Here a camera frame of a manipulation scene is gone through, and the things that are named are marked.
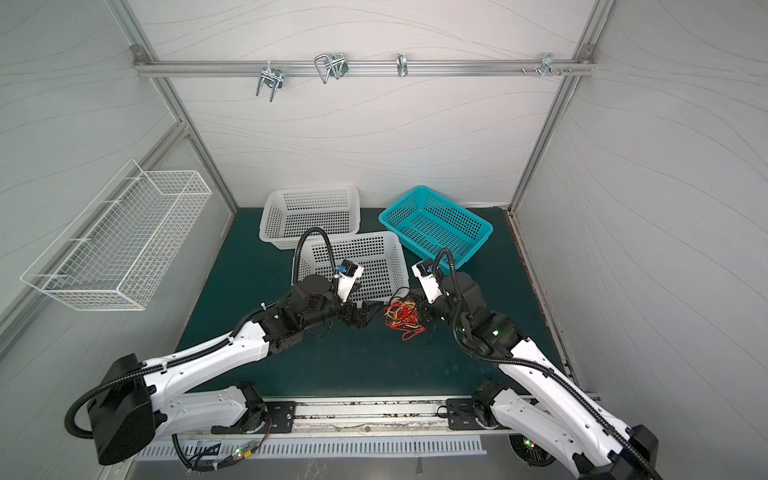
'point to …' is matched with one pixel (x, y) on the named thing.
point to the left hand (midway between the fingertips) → (368, 296)
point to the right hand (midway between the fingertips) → (413, 290)
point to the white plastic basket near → (381, 255)
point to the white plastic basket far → (288, 212)
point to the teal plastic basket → (428, 223)
